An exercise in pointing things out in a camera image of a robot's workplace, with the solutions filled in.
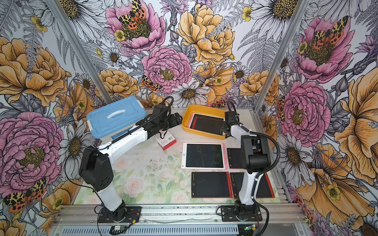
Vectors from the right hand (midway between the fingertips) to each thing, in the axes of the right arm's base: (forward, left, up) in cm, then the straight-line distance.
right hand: (226, 130), depth 103 cm
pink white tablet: (+20, +21, -4) cm, 29 cm away
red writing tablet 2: (-16, -5, -9) cm, 19 cm away
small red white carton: (-6, +39, 0) cm, 40 cm away
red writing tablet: (+12, +11, -7) cm, 18 cm away
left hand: (-5, +32, +15) cm, 36 cm away
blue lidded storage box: (+2, +70, +14) cm, 72 cm away
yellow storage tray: (+24, +22, -2) cm, 33 cm away
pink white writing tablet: (-16, +16, -4) cm, 23 cm away
